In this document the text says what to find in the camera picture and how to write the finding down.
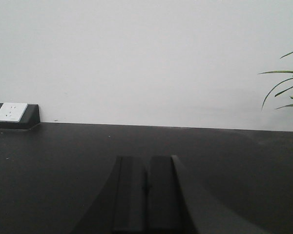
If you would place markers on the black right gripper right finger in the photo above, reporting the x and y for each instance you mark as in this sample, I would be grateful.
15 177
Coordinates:
166 195

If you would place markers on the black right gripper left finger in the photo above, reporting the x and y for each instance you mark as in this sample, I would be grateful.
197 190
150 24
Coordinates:
129 195

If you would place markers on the black and white socket box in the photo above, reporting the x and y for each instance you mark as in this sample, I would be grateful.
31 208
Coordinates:
14 117

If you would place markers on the green leafy plant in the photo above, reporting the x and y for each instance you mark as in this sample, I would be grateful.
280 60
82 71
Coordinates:
291 89

